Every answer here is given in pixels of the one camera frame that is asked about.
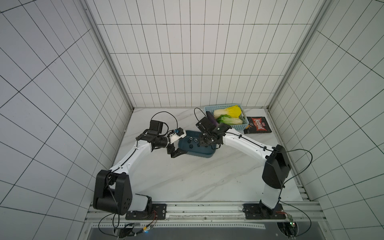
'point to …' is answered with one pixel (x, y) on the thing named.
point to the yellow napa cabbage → (234, 111)
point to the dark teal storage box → (206, 152)
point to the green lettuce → (228, 119)
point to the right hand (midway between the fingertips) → (197, 142)
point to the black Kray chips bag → (257, 124)
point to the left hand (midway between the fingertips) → (181, 145)
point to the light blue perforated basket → (243, 115)
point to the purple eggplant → (210, 115)
